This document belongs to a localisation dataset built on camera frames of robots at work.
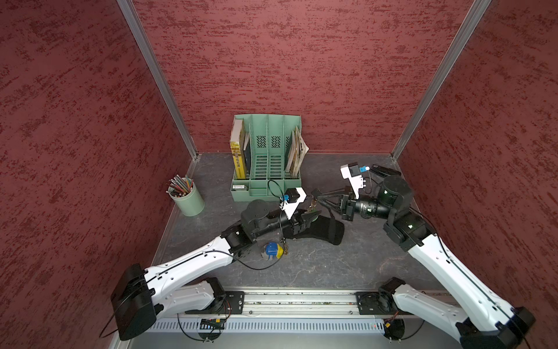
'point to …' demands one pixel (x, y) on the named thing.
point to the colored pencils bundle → (179, 187)
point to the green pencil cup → (187, 197)
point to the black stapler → (384, 171)
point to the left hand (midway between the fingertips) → (313, 207)
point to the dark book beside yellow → (247, 155)
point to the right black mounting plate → (377, 303)
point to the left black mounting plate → (232, 302)
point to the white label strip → (238, 186)
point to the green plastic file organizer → (268, 137)
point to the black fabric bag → (323, 228)
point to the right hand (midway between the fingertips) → (317, 204)
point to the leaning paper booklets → (298, 150)
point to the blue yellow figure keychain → (274, 251)
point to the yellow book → (236, 140)
